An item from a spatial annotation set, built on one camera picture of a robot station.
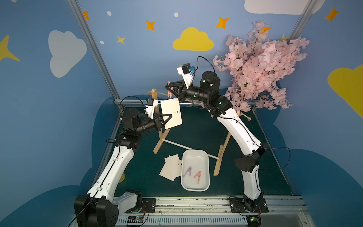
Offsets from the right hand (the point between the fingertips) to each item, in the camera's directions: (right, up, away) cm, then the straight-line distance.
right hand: (169, 84), depth 61 cm
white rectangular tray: (+17, -43, +31) cm, 55 cm away
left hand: (0, -13, +7) cm, 14 cm away
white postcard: (+1, -40, +32) cm, 51 cm away
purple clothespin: (+10, -47, +25) cm, 54 cm away
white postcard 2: (-2, -46, +27) cm, 54 cm away
